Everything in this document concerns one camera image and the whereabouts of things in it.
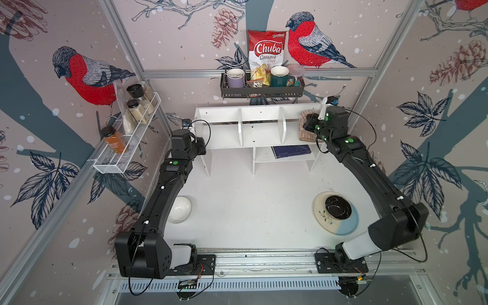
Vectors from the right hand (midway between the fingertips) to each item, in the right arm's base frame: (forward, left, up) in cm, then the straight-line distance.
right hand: (305, 113), depth 78 cm
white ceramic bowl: (-30, +55, -34) cm, 71 cm away
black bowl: (-26, -18, -34) cm, 46 cm away
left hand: (-7, +43, -7) cm, 44 cm away
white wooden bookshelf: (0, +13, -12) cm, 18 cm away
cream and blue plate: (-34, -19, -36) cm, 53 cm away
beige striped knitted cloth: (-6, -1, -8) cm, 9 cm away
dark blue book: (-3, +4, -21) cm, 22 cm away
